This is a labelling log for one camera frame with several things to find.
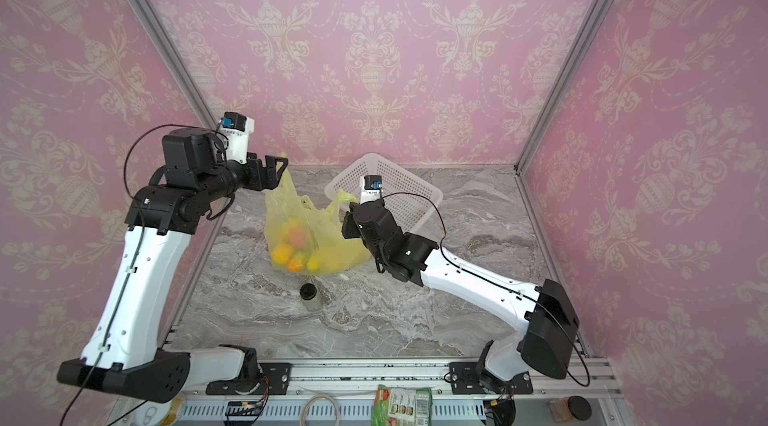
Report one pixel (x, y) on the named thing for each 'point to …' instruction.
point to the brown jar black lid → (570, 408)
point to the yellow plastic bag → (304, 238)
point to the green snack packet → (402, 406)
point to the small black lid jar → (311, 297)
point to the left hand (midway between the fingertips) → (271, 158)
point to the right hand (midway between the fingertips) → (349, 204)
